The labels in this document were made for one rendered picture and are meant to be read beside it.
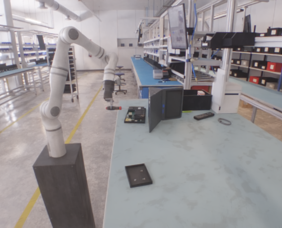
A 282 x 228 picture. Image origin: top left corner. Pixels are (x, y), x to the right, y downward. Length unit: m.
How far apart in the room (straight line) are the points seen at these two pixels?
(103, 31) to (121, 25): 1.17
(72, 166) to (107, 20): 11.66
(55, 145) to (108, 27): 11.49
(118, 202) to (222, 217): 0.31
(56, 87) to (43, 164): 0.44
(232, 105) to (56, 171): 1.24
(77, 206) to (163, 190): 0.76
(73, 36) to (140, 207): 0.87
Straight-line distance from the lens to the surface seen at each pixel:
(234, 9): 1.62
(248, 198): 0.70
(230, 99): 1.40
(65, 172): 1.11
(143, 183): 0.65
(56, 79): 1.02
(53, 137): 1.10
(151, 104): 0.95
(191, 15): 2.67
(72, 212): 1.33
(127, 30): 12.27
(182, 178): 0.70
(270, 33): 5.73
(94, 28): 12.45
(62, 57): 1.06
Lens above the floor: 1.45
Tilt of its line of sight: 20 degrees down
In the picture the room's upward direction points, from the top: straight up
